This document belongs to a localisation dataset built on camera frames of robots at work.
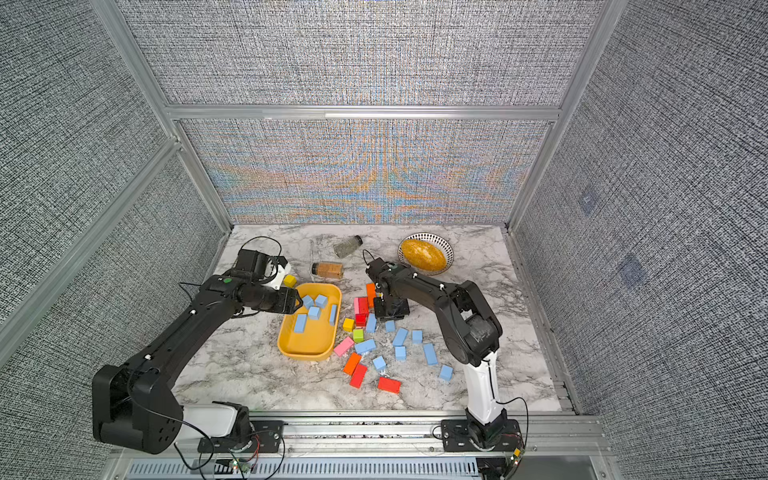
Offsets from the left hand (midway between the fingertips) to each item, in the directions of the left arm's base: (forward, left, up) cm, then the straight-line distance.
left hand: (296, 298), depth 83 cm
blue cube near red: (-15, -23, -12) cm, 30 cm away
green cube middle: (-7, -17, -11) cm, 21 cm away
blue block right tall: (-7, -29, -13) cm, 33 cm away
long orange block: (+9, -21, -14) cm, 27 cm away
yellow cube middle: (-3, -14, -11) cm, 18 cm away
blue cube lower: (-12, -29, -12) cm, 34 cm away
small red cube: (-1, -18, -12) cm, 21 cm away
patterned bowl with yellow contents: (+20, -40, -7) cm, 46 cm away
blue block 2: (+5, -5, -11) cm, 13 cm away
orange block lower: (-14, -15, -14) cm, 24 cm away
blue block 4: (-2, +2, -13) cm, 13 cm away
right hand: (+1, -25, -11) cm, 28 cm away
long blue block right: (-13, -38, -13) cm, 42 cm away
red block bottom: (-20, -25, -14) cm, 35 cm away
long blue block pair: (-4, -26, -11) cm, 29 cm away
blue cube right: (-8, -34, -11) cm, 37 cm away
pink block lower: (-9, -13, -13) cm, 20 cm away
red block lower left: (-17, -17, -14) cm, 28 cm away
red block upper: (+4, -18, -12) cm, 22 cm away
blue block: (+4, -1, -9) cm, 9 cm away
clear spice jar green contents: (+28, -12, -11) cm, 32 cm away
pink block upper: (+3, -16, -12) cm, 20 cm away
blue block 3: (+1, -3, -11) cm, 11 cm away
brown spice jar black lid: (+18, -6, -11) cm, 22 cm away
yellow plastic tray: (-4, -2, -15) cm, 16 cm away
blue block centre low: (-10, -19, -12) cm, 24 cm away
